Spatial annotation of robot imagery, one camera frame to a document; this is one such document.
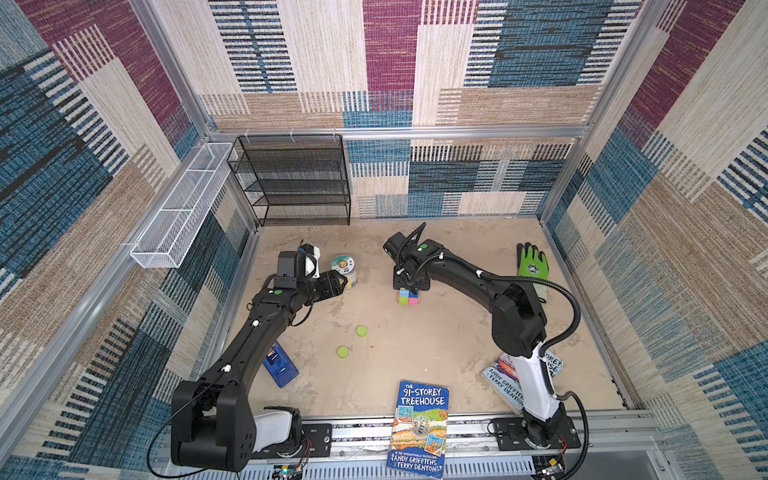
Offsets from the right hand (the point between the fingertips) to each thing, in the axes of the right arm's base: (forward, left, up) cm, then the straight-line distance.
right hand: (408, 286), depth 92 cm
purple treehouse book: (-25, -23, -6) cm, 35 cm away
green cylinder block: (-10, +15, -7) cm, 19 cm away
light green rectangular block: (-2, +2, -6) cm, 6 cm away
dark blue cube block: (0, -1, -5) cm, 6 cm away
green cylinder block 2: (-17, +20, -7) cm, 27 cm away
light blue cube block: (-1, +1, -3) cm, 3 cm away
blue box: (-21, +36, -3) cm, 42 cm away
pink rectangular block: (-1, -2, -7) cm, 7 cm away
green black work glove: (+12, -43, -7) cm, 46 cm away
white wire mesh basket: (0, +57, +27) cm, 63 cm away
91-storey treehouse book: (-37, 0, -5) cm, 37 cm away
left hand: (-2, +20, +9) cm, 22 cm away
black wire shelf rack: (+39, +38, +11) cm, 56 cm away
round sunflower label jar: (+8, +20, +1) cm, 21 cm away
